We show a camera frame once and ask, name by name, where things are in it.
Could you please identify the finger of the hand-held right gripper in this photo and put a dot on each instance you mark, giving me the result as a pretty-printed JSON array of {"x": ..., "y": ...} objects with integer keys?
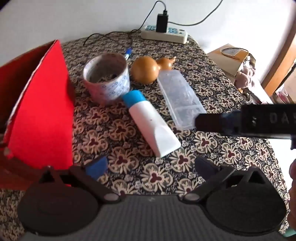
[{"x": 215, "y": 122}]

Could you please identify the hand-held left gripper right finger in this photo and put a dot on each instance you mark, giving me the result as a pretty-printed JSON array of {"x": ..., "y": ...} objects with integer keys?
[{"x": 204, "y": 165}]

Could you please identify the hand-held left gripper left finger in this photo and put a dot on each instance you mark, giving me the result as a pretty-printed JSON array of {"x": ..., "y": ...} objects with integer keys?
[{"x": 97, "y": 166}]

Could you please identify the clear plastic case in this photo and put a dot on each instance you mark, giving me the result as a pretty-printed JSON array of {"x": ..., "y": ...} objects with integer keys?
[{"x": 178, "y": 95}]

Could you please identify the white tube with blue cap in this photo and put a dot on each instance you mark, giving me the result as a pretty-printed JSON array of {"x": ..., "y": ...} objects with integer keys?
[{"x": 152, "y": 122}]

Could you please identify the red cardboard box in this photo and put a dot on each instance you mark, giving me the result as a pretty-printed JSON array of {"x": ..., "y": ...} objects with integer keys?
[{"x": 41, "y": 111}]

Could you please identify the printed tape roll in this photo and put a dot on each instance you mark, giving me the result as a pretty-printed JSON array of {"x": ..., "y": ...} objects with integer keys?
[{"x": 111, "y": 85}]

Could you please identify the brown gourd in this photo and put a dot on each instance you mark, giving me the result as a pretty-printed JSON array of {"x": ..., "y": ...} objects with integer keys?
[{"x": 145, "y": 69}]

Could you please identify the blue and white marker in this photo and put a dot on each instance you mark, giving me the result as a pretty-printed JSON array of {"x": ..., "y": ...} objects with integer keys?
[{"x": 127, "y": 53}]

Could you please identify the person's right hand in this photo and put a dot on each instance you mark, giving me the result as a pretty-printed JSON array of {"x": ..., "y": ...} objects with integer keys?
[{"x": 293, "y": 171}]

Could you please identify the floral patterned tablecloth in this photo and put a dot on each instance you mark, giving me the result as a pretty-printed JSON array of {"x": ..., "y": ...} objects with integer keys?
[{"x": 129, "y": 176}]

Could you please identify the pink plush toy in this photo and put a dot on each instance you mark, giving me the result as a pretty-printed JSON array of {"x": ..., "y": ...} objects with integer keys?
[{"x": 246, "y": 77}]

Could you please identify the brown cardboard box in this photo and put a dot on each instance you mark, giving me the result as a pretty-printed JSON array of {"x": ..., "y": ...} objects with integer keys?
[{"x": 229, "y": 60}]

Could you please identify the white power strip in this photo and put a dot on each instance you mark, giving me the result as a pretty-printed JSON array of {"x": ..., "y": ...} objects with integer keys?
[{"x": 171, "y": 36}]

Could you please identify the black charger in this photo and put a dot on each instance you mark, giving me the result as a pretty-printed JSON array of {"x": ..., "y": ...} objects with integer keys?
[{"x": 161, "y": 23}]

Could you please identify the wooden door frame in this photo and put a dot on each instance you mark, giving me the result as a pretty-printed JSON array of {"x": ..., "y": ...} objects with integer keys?
[{"x": 277, "y": 62}]

